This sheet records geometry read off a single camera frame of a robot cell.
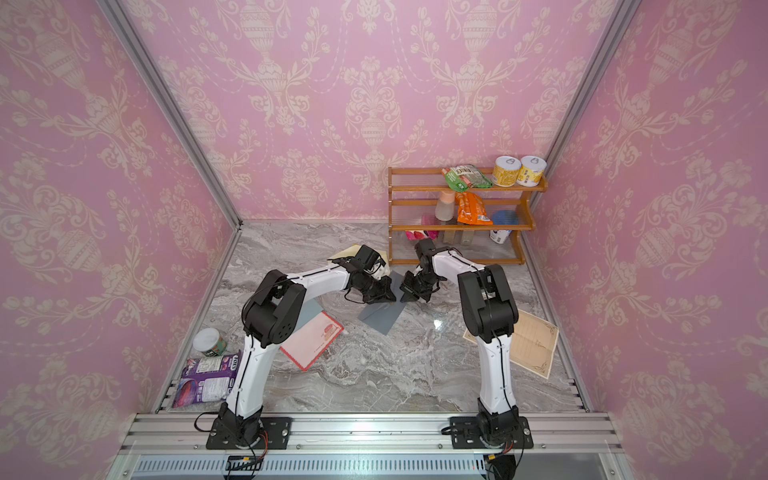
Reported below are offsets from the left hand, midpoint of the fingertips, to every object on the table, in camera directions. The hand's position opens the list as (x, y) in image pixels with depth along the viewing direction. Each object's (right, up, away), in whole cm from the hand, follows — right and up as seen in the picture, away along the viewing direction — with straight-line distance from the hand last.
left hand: (396, 300), depth 98 cm
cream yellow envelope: (-15, +16, +10) cm, 24 cm away
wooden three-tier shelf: (+7, +39, +15) cm, 42 cm away
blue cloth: (+40, +28, +10) cm, 50 cm away
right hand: (+2, +1, 0) cm, 2 cm away
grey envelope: (-4, -5, -3) cm, 7 cm away
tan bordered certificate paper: (+41, -11, -9) cm, 43 cm away
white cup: (+38, +21, +11) cm, 45 cm away
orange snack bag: (+25, +30, +2) cm, 39 cm away
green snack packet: (+20, +38, -9) cm, 44 cm away
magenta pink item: (+12, +28, +7) cm, 31 cm away
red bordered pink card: (-26, -12, -8) cm, 30 cm away
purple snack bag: (-51, -18, -18) cm, 57 cm away
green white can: (-53, -9, -14) cm, 55 cm away
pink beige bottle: (+16, +29, -1) cm, 33 cm away
